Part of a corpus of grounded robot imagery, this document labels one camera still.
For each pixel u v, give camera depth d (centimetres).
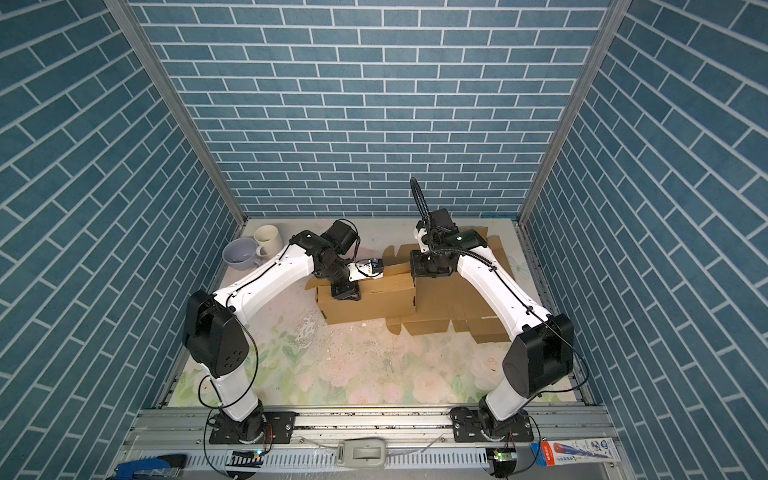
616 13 71
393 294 82
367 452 69
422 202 64
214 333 45
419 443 72
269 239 102
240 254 105
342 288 74
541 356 43
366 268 74
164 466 67
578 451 70
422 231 75
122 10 69
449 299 96
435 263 68
